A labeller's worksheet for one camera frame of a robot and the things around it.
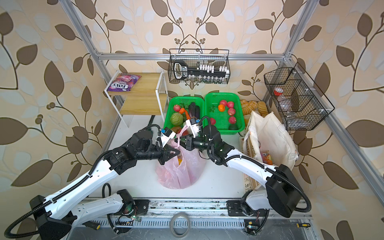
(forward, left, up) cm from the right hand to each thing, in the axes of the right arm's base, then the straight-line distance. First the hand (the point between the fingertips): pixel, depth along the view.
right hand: (175, 141), depth 70 cm
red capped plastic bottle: (+25, -55, +8) cm, 61 cm away
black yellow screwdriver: (-30, +39, -22) cm, 54 cm away
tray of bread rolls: (+41, -51, -20) cm, 68 cm away
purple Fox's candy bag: (+34, +31, +10) cm, 47 cm away
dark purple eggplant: (+37, -9, -18) cm, 42 cm away
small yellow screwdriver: (-32, -59, -25) cm, 72 cm away
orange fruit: (+41, -30, -20) cm, 54 cm away
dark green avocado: (+22, -35, -20) cm, 46 cm away
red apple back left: (+46, -32, -20) cm, 60 cm away
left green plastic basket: (+46, +4, -17) cm, 49 cm away
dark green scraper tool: (+35, +23, -25) cm, 49 cm away
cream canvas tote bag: (+6, -50, -11) cm, 52 cm away
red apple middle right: (+36, -37, -19) cm, 55 cm away
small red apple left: (+27, -22, -19) cm, 39 cm away
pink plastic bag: (-11, -3, -9) cm, 14 cm away
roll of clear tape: (-27, +1, -25) cm, 37 cm away
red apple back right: (+45, -38, -21) cm, 62 cm away
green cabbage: (+28, +3, -17) cm, 33 cm away
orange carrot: (+40, 0, -21) cm, 46 cm away
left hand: (-6, -2, 0) cm, 6 cm away
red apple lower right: (+29, -36, -21) cm, 51 cm away
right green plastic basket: (+50, -24, -21) cm, 59 cm away
